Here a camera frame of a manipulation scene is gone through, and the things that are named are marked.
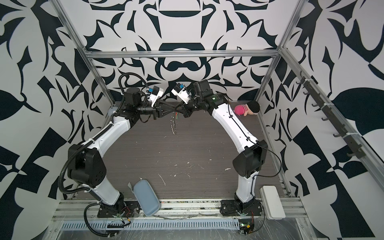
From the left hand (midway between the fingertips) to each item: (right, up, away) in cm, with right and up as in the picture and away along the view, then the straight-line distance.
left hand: (175, 105), depth 74 cm
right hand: (0, -1, 0) cm, 1 cm away
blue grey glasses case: (-15, -45, +3) cm, 47 cm away
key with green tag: (+1, -5, +3) cm, 6 cm away
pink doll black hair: (+50, +1, +35) cm, 61 cm away
